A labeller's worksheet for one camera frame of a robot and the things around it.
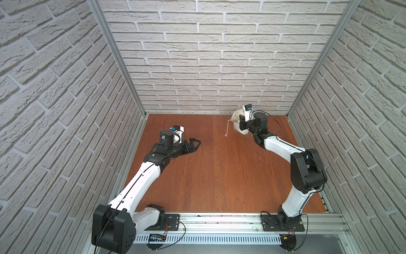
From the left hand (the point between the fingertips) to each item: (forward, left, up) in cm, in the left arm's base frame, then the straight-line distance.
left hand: (193, 140), depth 79 cm
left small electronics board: (-39, +17, -25) cm, 49 cm away
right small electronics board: (-42, -44, -20) cm, 64 cm away
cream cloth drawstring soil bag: (+17, -24, -2) cm, 29 cm away
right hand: (+18, -24, 0) cm, 30 cm away
